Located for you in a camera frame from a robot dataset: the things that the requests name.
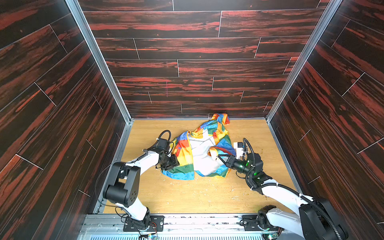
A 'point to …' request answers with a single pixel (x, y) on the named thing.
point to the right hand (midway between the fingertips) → (220, 154)
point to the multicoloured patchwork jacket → (197, 150)
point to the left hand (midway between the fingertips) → (178, 164)
